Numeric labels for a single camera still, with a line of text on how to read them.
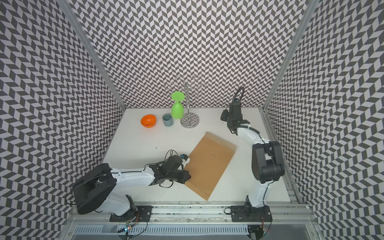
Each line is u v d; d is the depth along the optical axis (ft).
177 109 2.87
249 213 2.14
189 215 2.42
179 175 2.38
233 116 2.36
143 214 2.37
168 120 3.51
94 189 1.40
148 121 3.47
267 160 1.62
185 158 2.63
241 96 2.59
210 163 2.92
